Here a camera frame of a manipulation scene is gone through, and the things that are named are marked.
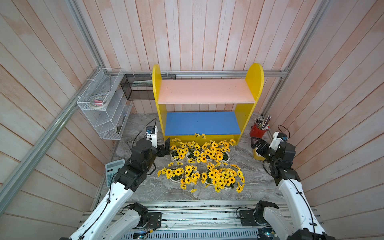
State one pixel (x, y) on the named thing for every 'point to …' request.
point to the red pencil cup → (260, 127)
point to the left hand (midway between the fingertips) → (160, 139)
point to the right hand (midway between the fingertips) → (256, 139)
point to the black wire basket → (139, 86)
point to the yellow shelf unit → (217, 109)
